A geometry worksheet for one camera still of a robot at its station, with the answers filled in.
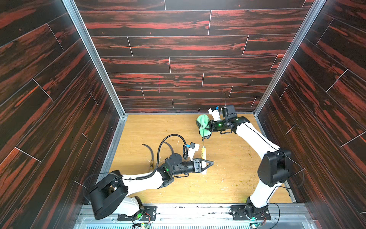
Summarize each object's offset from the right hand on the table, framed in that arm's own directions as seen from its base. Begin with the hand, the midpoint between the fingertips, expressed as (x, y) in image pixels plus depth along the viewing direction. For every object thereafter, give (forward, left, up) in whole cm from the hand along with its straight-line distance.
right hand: (208, 125), depth 89 cm
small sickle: (-21, +36, -16) cm, 44 cm away
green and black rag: (-4, +5, +7) cm, 10 cm away
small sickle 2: (-6, +25, -17) cm, 31 cm away
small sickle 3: (-26, +5, +7) cm, 27 cm away
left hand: (-30, +1, +6) cm, 31 cm away
